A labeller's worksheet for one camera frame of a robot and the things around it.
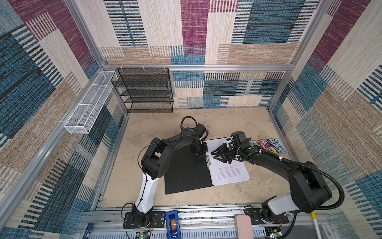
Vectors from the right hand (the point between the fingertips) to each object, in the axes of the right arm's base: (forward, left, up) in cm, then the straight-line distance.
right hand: (212, 156), depth 83 cm
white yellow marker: (-29, -47, -10) cm, 56 cm away
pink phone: (-32, -12, -8) cm, 35 cm away
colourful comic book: (+11, -41, -9) cm, 43 cm away
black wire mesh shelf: (+51, +44, +7) cm, 68 cm away
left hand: (+6, +2, -8) cm, 10 cm away
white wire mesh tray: (+15, +70, +16) cm, 73 cm away
